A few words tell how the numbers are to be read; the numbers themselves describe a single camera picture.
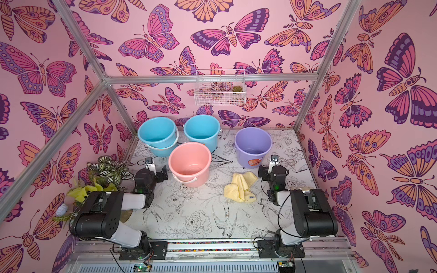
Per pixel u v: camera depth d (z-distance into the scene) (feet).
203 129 3.40
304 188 3.02
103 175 2.33
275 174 2.31
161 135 3.59
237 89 3.03
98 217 1.48
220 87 3.13
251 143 3.51
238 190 2.80
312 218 1.45
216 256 2.39
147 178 2.39
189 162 3.30
